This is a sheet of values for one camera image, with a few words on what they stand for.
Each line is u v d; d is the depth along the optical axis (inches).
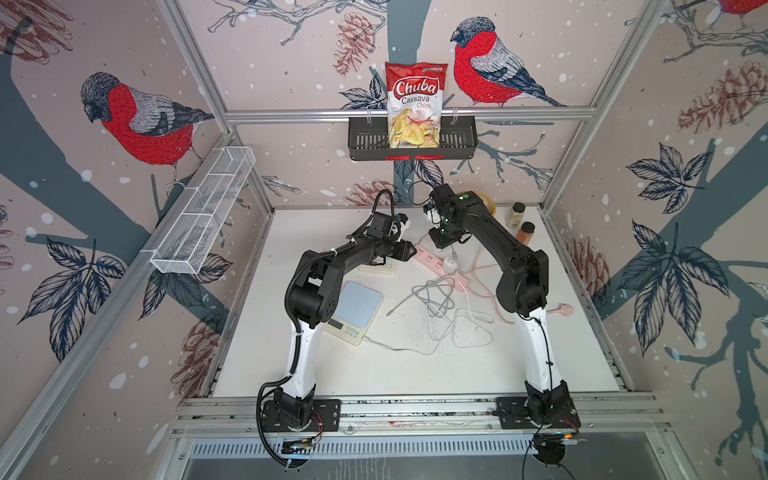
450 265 36.8
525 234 40.7
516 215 43.1
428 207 35.5
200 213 30.6
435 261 39.6
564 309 35.5
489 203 45.9
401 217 36.6
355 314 35.5
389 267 39.6
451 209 28.1
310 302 22.5
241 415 29.3
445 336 34.5
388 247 35.1
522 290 23.5
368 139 37.2
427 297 37.4
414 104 33.4
